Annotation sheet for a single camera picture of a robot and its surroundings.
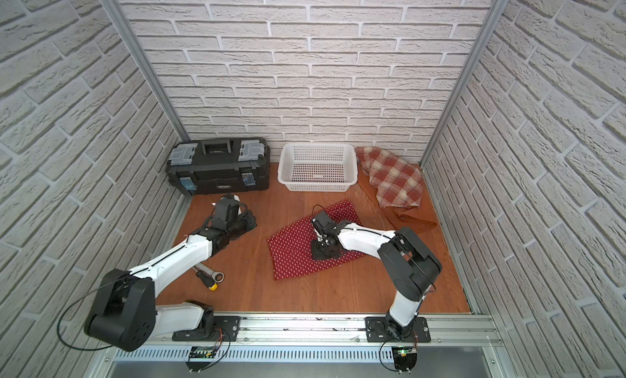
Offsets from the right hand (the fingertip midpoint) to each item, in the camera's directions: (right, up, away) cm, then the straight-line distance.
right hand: (319, 255), depth 89 cm
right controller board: (+25, -24, -20) cm, 40 cm away
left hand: (-22, +16, -1) cm, 27 cm away
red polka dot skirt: (-10, +2, -2) cm, 11 cm away
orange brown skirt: (+34, +13, +8) cm, 37 cm away
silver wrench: (-37, -6, -6) cm, 37 cm away
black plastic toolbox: (-40, +35, +6) cm, 54 cm away
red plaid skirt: (+35, +27, +15) cm, 47 cm away
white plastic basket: (-1, +36, +28) cm, 45 cm away
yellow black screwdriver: (-39, -6, -7) cm, 40 cm away
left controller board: (-37, -25, -17) cm, 47 cm away
